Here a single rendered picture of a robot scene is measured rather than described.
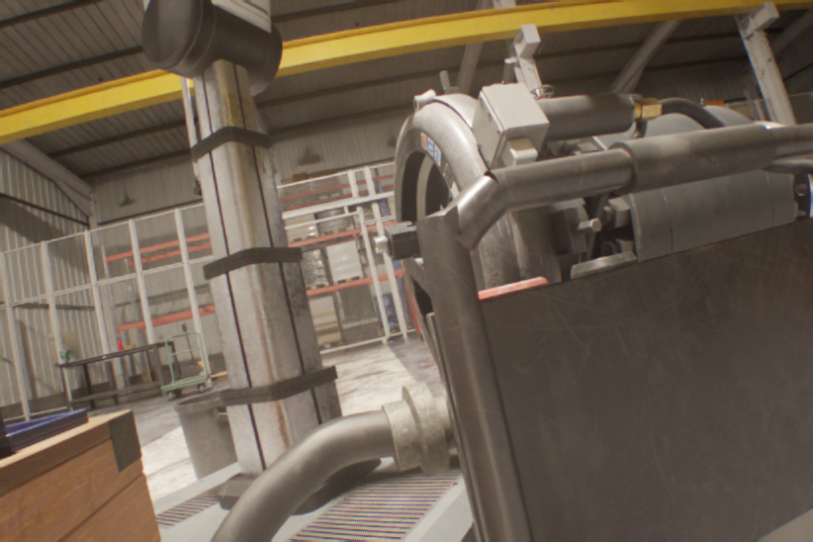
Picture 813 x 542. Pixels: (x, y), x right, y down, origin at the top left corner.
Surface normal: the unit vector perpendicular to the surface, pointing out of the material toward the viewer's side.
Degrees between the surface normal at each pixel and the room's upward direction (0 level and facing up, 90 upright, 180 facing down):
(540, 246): 95
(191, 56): 164
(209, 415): 93
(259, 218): 90
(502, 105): 68
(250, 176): 90
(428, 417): 63
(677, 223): 100
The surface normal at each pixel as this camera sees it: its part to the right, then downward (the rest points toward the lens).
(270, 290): 0.84, -0.24
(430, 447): 0.22, 0.03
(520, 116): 0.08, -0.48
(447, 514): 0.44, -0.85
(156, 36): -0.49, 0.04
